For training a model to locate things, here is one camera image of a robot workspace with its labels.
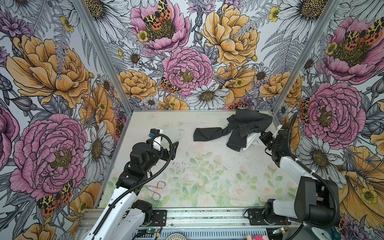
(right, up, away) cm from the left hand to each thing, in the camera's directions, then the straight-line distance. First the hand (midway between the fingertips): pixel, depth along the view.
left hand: (169, 145), depth 74 cm
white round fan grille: (+4, -39, -7) cm, 40 cm away
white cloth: (+48, +1, +18) cm, 51 cm away
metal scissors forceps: (-9, -28, +7) cm, 31 cm away
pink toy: (+40, -39, -8) cm, 57 cm away
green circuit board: (+52, -40, -3) cm, 66 cm away
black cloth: (+46, +11, +31) cm, 56 cm away
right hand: (+51, +4, +15) cm, 53 cm away
